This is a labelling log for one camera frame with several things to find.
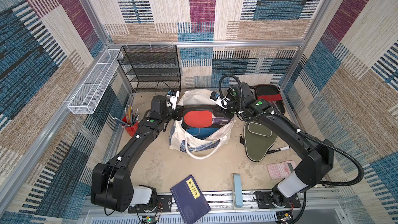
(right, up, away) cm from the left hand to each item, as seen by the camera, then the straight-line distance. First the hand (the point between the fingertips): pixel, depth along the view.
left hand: (185, 107), depth 83 cm
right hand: (+17, 0, -2) cm, 18 cm away
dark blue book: (+3, -44, -7) cm, 45 cm away
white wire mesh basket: (-44, +4, -11) cm, 45 cm away
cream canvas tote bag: (-2, -16, -6) cm, 17 cm away
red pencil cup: (-34, -10, +12) cm, 38 cm away
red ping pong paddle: (+9, -7, +1) cm, 11 cm away
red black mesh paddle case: (+61, +9, +32) cm, 69 cm away
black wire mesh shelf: (-26, +26, +26) cm, 45 cm away
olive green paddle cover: (+42, -19, +10) cm, 47 cm away
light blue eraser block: (+26, -39, -9) cm, 48 cm away
